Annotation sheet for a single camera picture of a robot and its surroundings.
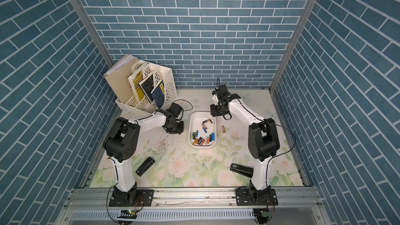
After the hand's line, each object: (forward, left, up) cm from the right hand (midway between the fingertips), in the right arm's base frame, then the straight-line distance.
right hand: (214, 112), depth 94 cm
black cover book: (+12, +44, +8) cm, 46 cm away
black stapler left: (-32, +35, -8) cm, 48 cm away
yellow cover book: (+9, +49, +15) cm, 52 cm away
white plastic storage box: (-6, +7, -11) cm, 14 cm away
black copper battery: (0, +5, -10) cm, 11 cm away
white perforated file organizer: (+20, +37, +13) cm, 44 cm away
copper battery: (-5, -6, -10) cm, 13 cm away
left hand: (-9, +18, -10) cm, 22 cm away
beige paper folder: (+8, +58, +17) cm, 61 cm away
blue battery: (-6, +6, -10) cm, 13 cm away
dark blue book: (+9, +37, +5) cm, 38 cm away
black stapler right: (-30, -18, -8) cm, 36 cm away
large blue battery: (-11, 0, -9) cm, 15 cm away
